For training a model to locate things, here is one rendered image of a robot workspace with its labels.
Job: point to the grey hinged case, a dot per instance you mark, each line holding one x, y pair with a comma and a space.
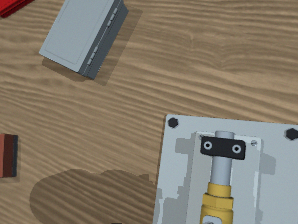
83, 33

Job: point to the reddish-brown rectangular block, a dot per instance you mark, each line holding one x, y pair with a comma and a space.
8, 155

